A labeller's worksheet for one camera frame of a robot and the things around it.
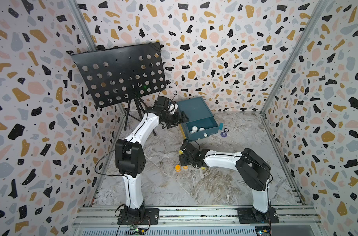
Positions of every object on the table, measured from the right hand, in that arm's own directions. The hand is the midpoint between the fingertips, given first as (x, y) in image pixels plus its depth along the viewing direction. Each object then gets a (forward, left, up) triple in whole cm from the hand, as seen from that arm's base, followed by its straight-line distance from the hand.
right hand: (182, 159), depth 92 cm
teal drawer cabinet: (+15, -12, +18) cm, 26 cm away
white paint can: (+12, -8, +16) cm, 21 cm away
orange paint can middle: (-5, -2, -2) cm, 5 cm away
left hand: (+16, -2, +18) cm, 24 cm away
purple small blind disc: (+22, -29, -3) cm, 37 cm away
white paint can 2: (+12, -12, +15) cm, 22 cm away
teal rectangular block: (+30, -28, -4) cm, 41 cm away
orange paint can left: (-6, +2, 0) cm, 7 cm away
